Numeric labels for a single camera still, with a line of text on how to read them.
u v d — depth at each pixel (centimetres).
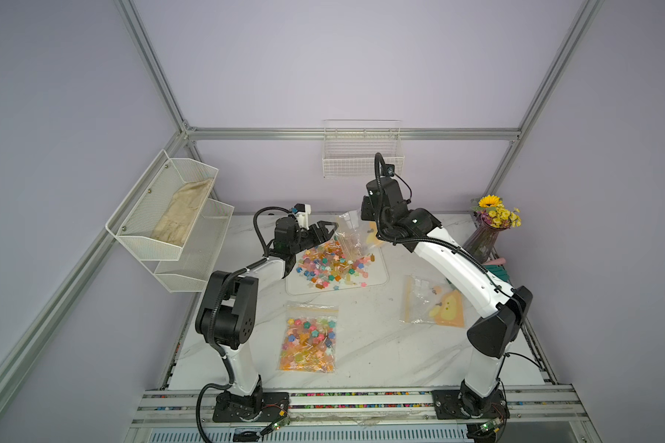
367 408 75
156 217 79
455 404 73
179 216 79
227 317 50
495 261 104
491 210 89
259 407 72
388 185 55
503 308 45
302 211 85
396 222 55
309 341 84
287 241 75
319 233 82
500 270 98
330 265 101
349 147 95
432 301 91
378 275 102
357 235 86
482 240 96
